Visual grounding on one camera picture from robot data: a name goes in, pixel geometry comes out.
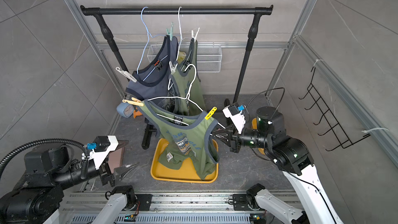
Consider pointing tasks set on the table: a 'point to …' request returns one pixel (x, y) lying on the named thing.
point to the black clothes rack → (147, 132)
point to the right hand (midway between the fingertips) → (216, 134)
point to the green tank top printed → (192, 140)
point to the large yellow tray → (188, 172)
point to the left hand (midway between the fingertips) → (131, 149)
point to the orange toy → (136, 113)
